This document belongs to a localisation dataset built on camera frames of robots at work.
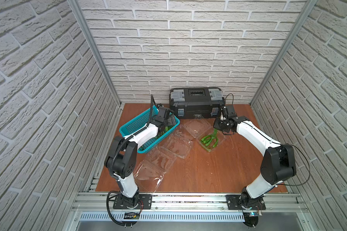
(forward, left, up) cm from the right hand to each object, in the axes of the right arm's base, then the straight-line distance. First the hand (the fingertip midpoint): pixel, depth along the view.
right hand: (216, 124), depth 91 cm
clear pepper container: (-5, +2, -11) cm, 12 cm away
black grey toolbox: (+18, +10, +3) cm, 21 cm away
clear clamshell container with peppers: (-26, +43, -11) cm, 51 cm away
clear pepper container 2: (-5, +25, -14) cm, 29 cm away
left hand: (+8, +30, +1) cm, 31 cm away
